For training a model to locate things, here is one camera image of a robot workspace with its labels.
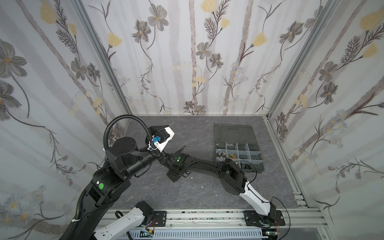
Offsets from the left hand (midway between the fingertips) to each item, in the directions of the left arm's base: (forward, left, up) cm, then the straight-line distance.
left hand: (176, 136), depth 53 cm
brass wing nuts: (+14, -32, -43) cm, 55 cm away
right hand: (+3, +5, -43) cm, 43 cm away
